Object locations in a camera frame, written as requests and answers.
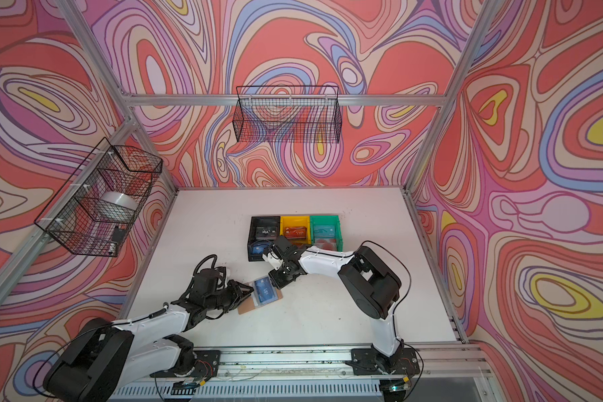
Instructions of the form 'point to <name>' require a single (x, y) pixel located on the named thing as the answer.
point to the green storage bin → (328, 219)
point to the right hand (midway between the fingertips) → (278, 287)
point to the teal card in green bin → (324, 231)
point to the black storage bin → (263, 232)
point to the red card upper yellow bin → (299, 232)
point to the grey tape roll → (121, 198)
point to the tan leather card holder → (253, 302)
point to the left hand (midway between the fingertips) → (256, 289)
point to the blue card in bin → (259, 248)
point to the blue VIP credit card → (265, 291)
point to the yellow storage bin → (296, 221)
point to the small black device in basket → (118, 234)
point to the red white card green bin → (327, 244)
